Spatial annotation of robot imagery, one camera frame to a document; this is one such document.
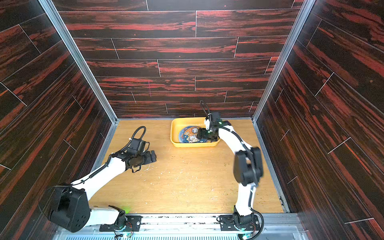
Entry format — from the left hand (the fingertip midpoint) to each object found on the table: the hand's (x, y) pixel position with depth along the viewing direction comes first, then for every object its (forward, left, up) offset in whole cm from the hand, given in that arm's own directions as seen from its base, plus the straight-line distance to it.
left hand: (151, 157), depth 88 cm
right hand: (+15, -33, +3) cm, 37 cm away
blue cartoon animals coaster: (+23, -22, -6) cm, 32 cm away
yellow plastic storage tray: (+34, -12, -6) cm, 36 cm away
